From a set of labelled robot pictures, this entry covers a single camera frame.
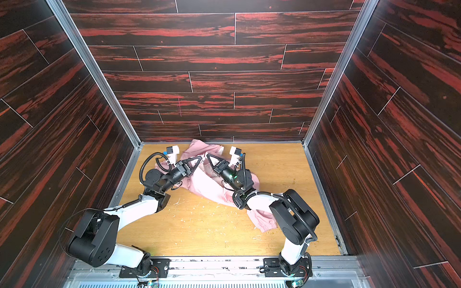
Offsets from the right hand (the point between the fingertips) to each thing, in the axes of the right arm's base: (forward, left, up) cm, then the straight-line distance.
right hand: (210, 154), depth 74 cm
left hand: (-4, +3, 0) cm, 5 cm away
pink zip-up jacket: (-6, +3, -13) cm, 14 cm away
